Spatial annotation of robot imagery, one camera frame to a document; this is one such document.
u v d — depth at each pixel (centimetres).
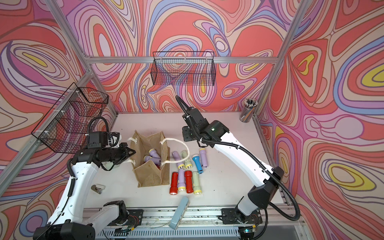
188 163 88
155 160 86
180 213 74
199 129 50
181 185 80
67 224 37
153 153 93
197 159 91
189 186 81
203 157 93
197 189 80
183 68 97
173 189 80
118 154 66
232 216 74
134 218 72
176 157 93
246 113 107
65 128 73
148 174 75
